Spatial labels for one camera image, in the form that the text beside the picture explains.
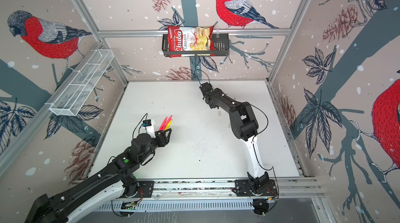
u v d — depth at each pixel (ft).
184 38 2.87
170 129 2.57
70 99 2.34
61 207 1.40
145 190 2.40
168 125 3.14
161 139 2.29
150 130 2.33
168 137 2.46
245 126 1.91
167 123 3.19
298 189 2.45
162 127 3.12
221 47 3.11
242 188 2.40
